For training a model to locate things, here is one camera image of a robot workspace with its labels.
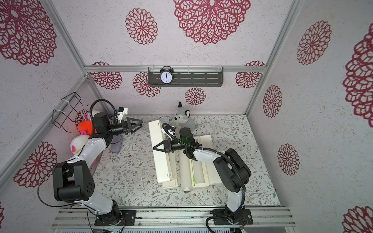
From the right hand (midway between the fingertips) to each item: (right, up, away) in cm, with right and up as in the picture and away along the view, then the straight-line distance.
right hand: (153, 148), depth 75 cm
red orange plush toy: (-44, +11, +12) cm, 46 cm away
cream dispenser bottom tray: (+25, -16, +6) cm, 30 cm away
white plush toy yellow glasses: (-43, +2, +4) cm, 43 cm away
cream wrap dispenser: (+4, -5, -1) cm, 6 cm away
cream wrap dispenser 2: (+32, -17, +4) cm, 36 cm away
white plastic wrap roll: (+17, -16, +9) cm, 25 cm away
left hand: (-7, +13, +4) cm, 15 cm away
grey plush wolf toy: (+14, +17, +21) cm, 30 cm away
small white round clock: (0, +17, +39) cm, 42 cm away
